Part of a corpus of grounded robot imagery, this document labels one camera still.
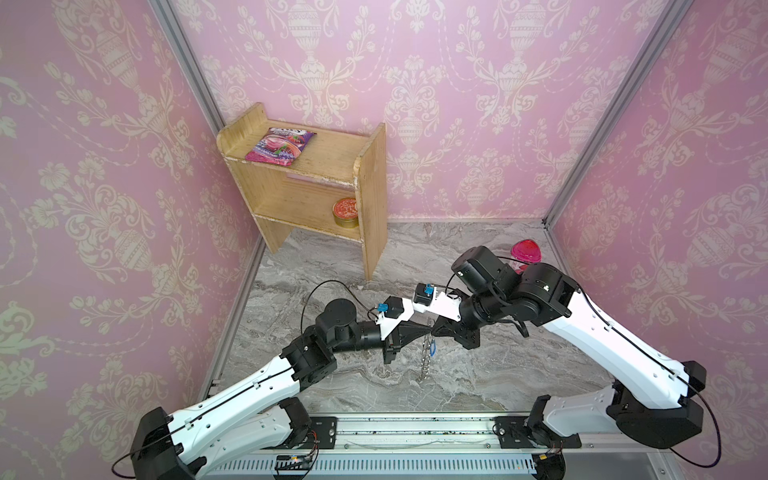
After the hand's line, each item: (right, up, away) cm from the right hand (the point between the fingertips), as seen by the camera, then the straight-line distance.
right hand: (436, 327), depth 63 cm
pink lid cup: (+35, +16, +34) cm, 51 cm away
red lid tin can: (-23, +27, +27) cm, 45 cm away
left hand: (-2, -1, -2) cm, 3 cm away
